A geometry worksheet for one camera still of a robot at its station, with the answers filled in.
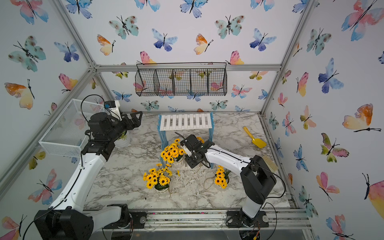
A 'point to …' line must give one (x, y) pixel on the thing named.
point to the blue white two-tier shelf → (181, 122)
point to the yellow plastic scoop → (259, 142)
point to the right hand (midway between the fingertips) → (192, 158)
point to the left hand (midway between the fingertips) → (135, 112)
